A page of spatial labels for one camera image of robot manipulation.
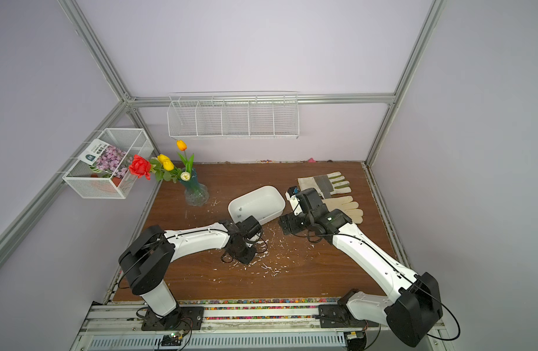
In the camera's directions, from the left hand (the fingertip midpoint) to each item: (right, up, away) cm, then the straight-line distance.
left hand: (246, 259), depth 86 cm
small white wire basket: (-51, +31, -18) cm, 62 cm away
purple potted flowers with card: (-46, +38, -12) cm, 61 cm away
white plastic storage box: (+6, +21, +18) cm, 28 cm away
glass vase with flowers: (-25, +25, +13) cm, 38 cm away
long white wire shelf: (-8, +62, +13) cm, 63 cm away
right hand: (+17, +18, -6) cm, 25 cm away
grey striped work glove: (+38, +29, +26) cm, 54 cm away
